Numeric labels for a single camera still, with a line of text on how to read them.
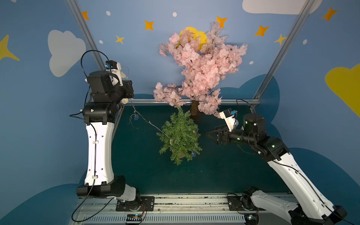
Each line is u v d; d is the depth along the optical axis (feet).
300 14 2.40
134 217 2.39
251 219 2.40
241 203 2.41
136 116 2.41
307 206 1.19
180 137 2.30
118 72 1.71
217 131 1.82
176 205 2.49
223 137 1.82
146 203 2.44
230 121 1.87
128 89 1.77
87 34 2.56
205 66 2.26
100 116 1.33
